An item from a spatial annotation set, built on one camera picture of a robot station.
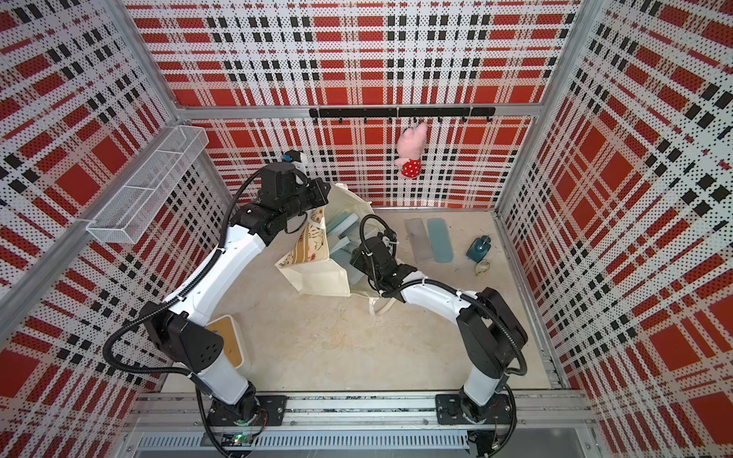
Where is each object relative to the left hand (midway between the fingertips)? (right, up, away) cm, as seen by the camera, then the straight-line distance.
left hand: (335, 184), depth 76 cm
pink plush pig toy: (+22, +16, +17) cm, 32 cm away
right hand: (+5, -19, +11) cm, 23 cm away
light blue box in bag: (-2, -10, +20) cm, 23 cm away
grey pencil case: (+28, -15, +38) cm, 50 cm away
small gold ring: (+49, -25, +26) cm, 61 cm away
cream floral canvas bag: (-8, -21, +4) cm, 23 cm away
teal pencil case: (+36, -16, +33) cm, 51 cm away
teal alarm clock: (+47, -18, +23) cm, 55 cm away
